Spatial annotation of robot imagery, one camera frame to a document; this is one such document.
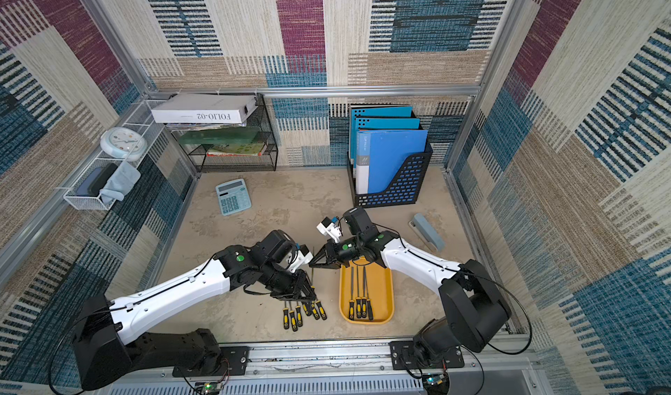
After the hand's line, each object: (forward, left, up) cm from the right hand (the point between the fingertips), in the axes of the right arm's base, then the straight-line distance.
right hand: (310, 264), depth 75 cm
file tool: (-6, -12, -15) cm, 20 cm away
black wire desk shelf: (+46, +32, +4) cm, 56 cm away
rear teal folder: (+55, -22, +12) cm, 61 cm away
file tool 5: (-8, -1, -1) cm, 8 cm away
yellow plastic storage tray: (-1, -22, -18) cm, 28 cm away
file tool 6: (-10, +6, -16) cm, 20 cm away
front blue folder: (+37, -23, +8) cm, 44 cm away
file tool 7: (-10, +4, -16) cm, 19 cm away
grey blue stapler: (+17, -39, -11) cm, 44 cm away
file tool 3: (-6, -16, -15) cm, 22 cm away
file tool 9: (-9, -3, -15) cm, 18 cm away
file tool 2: (-5, -14, -15) cm, 21 cm away
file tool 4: (-6, -17, -16) cm, 24 cm away
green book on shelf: (+48, +32, +8) cm, 58 cm away
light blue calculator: (+36, +35, -13) cm, 51 cm away
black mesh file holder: (+33, -33, -8) cm, 47 cm away
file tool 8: (-9, 0, -15) cm, 17 cm away
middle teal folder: (+48, -21, +12) cm, 54 cm away
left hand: (-9, -2, -1) cm, 9 cm away
